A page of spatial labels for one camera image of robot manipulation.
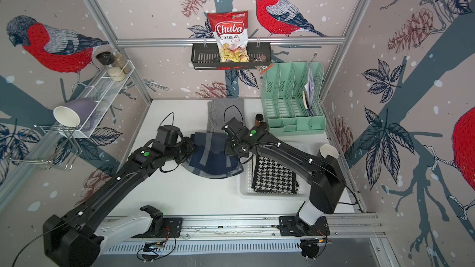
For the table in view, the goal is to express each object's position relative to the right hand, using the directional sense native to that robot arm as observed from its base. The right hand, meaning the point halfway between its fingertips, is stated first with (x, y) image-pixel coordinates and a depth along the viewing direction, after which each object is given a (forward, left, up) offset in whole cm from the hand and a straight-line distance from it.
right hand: (226, 151), depth 79 cm
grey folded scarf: (+34, +8, -12) cm, 37 cm away
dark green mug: (+6, -47, -6) cm, 48 cm away
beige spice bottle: (+24, -18, -12) cm, 33 cm away
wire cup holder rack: (-12, +55, +12) cm, 57 cm away
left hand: (+2, +10, +4) cm, 11 cm away
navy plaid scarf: (-4, +7, -3) cm, 9 cm away
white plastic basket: (-9, -8, -14) cm, 19 cm away
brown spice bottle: (+24, -15, -6) cm, 29 cm away
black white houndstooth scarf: (-6, -20, -10) cm, 23 cm away
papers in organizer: (+31, -40, +7) cm, 51 cm away
